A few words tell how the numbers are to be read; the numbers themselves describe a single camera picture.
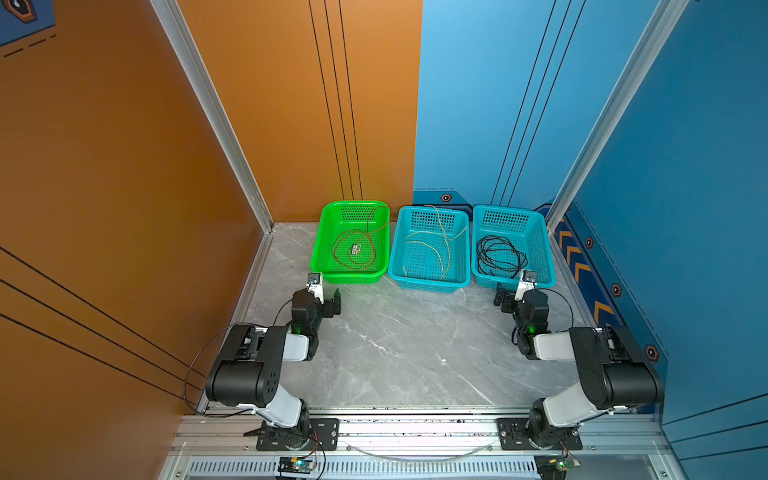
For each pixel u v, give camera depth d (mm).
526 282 807
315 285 813
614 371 452
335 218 1131
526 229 1138
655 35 727
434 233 1157
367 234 1177
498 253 1118
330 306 849
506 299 852
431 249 1100
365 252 1192
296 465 707
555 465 704
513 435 725
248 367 458
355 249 1122
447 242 1120
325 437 737
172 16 696
